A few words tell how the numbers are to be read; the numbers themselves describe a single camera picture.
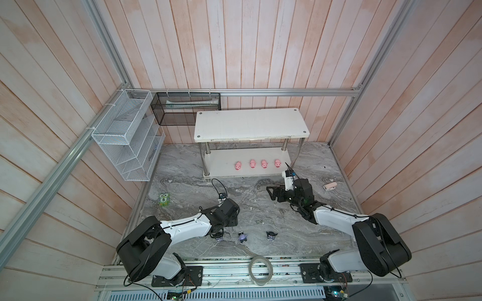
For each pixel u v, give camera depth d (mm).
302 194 697
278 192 799
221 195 799
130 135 686
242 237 809
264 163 1008
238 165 1002
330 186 981
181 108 1017
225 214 669
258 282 714
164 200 936
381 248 434
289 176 797
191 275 733
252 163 1010
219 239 798
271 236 798
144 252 424
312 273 730
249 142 1260
